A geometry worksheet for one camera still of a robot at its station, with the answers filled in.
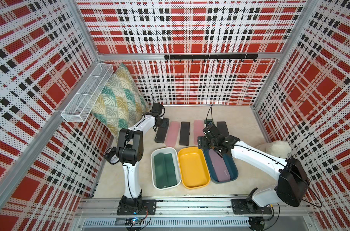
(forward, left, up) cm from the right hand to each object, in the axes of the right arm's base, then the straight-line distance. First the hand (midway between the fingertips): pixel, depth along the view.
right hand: (206, 139), depth 84 cm
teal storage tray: (-10, -15, -13) cm, 22 cm away
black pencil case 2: (+9, +13, -14) cm, 22 cm away
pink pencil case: (+14, +22, -15) cm, 30 cm away
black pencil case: (+11, +30, -11) cm, 33 cm away
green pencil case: (-15, +28, -10) cm, 33 cm away
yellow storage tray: (-15, +7, -13) cm, 21 cm away
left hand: (+19, +28, -7) cm, 35 cm away
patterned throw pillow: (+20, +52, +12) cm, 57 cm away
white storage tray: (-4, +20, -8) cm, 22 cm away
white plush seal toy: (-9, -37, +5) cm, 38 cm away
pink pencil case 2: (-12, -8, -12) cm, 19 cm away
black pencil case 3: (+19, -16, -15) cm, 29 cm away
